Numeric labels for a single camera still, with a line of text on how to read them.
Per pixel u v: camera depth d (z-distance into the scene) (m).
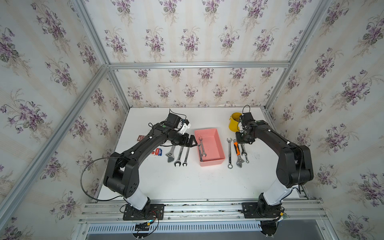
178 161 0.91
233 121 0.98
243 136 0.79
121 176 0.44
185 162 0.91
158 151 0.94
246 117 0.74
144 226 0.71
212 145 0.99
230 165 0.89
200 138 1.01
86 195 0.40
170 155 0.93
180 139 0.75
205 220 0.72
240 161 0.91
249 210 0.73
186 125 0.78
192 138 0.75
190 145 0.73
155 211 0.73
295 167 0.49
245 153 0.86
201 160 0.91
